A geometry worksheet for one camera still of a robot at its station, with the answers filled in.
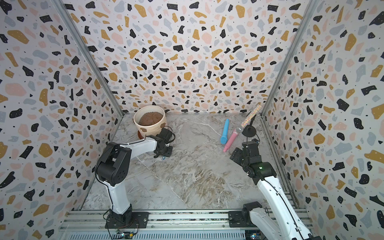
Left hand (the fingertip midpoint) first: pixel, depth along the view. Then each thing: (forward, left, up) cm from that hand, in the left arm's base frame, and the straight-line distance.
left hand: (169, 151), depth 99 cm
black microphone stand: (+16, -57, +1) cm, 60 cm away
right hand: (-12, -40, +16) cm, 45 cm away
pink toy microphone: (+7, -42, +1) cm, 42 cm away
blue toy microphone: (+8, -37, +2) cm, 38 cm away
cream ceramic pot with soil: (+19, +14, +10) cm, 26 cm away
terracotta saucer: (+13, +22, +1) cm, 26 cm away
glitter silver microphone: (+15, -54, +19) cm, 59 cm away
